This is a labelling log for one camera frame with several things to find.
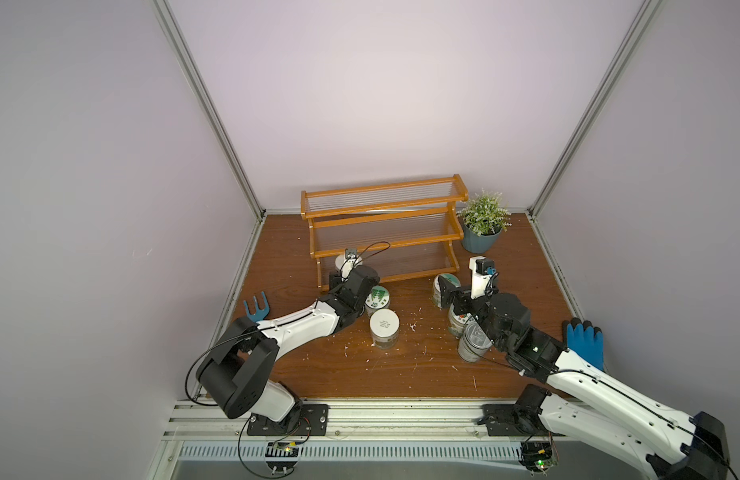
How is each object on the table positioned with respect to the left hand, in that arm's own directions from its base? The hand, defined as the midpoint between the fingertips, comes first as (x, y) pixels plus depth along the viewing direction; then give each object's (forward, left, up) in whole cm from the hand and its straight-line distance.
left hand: (356, 270), depth 89 cm
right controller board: (-44, -45, -12) cm, 64 cm away
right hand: (-9, -27, +14) cm, 32 cm away
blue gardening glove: (-17, -67, -10) cm, 70 cm away
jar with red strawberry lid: (-14, -29, -5) cm, 33 cm away
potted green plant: (+18, -41, +6) cm, 45 cm away
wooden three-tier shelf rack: (+16, -14, +2) cm, 21 cm away
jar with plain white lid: (-17, -9, -2) cm, 19 cm away
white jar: (-21, -32, -1) cm, 38 cm away
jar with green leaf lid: (-8, -7, -3) cm, 11 cm away
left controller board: (-45, +17, -16) cm, 51 cm away
